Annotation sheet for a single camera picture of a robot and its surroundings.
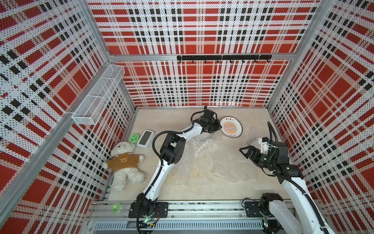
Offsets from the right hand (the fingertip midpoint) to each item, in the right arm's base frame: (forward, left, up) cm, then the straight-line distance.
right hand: (246, 153), depth 78 cm
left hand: (+26, +7, -8) cm, 28 cm away
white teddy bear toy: (-2, +69, -7) cm, 70 cm away
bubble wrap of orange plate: (+3, +18, -15) cm, 24 cm away
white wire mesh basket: (+27, +95, +7) cm, 99 cm away
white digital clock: (+17, +62, -11) cm, 65 cm away
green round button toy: (+17, +70, -10) cm, 73 cm away
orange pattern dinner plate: (+27, +1, -12) cm, 30 cm away
